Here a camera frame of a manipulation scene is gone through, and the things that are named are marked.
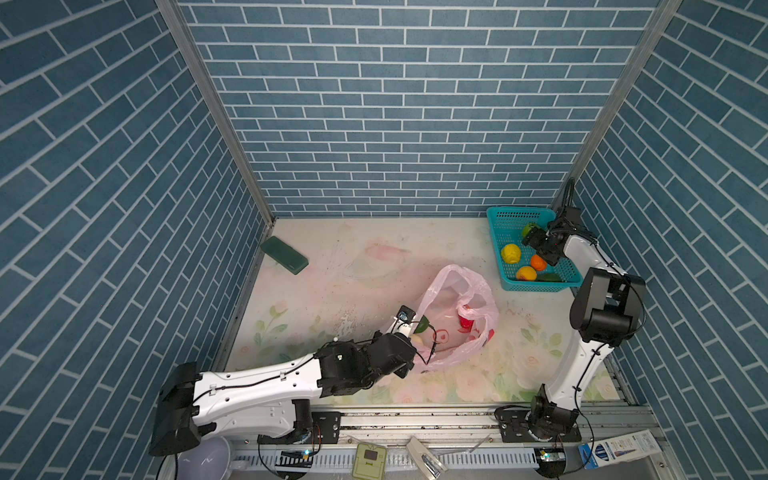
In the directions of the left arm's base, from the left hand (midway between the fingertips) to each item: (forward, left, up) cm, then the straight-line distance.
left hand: (413, 345), depth 72 cm
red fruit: (+11, -18, -13) cm, 25 cm away
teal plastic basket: (+52, -41, -11) cm, 67 cm away
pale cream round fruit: (+6, -2, -9) cm, 11 cm away
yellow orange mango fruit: (+28, -40, -10) cm, 50 cm away
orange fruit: (+31, -45, -8) cm, 55 cm away
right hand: (+36, -42, -3) cm, 56 cm away
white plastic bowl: (-21, +48, -16) cm, 55 cm away
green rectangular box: (+41, +44, -15) cm, 62 cm away
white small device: (-23, -3, -13) cm, 27 cm away
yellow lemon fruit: (+36, -37, -8) cm, 52 cm away
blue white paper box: (-21, -49, -13) cm, 55 cm away
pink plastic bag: (+3, -11, +10) cm, 15 cm away
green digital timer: (-22, +11, -13) cm, 28 cm away
